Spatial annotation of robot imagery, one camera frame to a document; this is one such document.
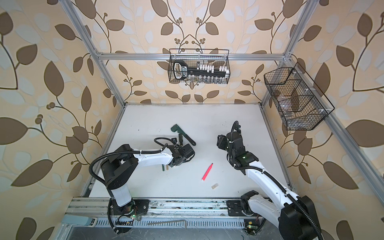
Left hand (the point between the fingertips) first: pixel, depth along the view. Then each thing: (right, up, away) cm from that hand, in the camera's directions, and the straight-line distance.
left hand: (181, 157), depth 91 cm
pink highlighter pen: (+15, -8, -4) cm, 18 cm away
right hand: (+24, +12, -8) cm, 28 cm away
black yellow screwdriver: (-2, +10, +8) cm, 13 cm away
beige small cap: (+19, -14, -9) cm, 25 cm away
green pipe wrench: (-6, +17, +14) cm, 23 cm away
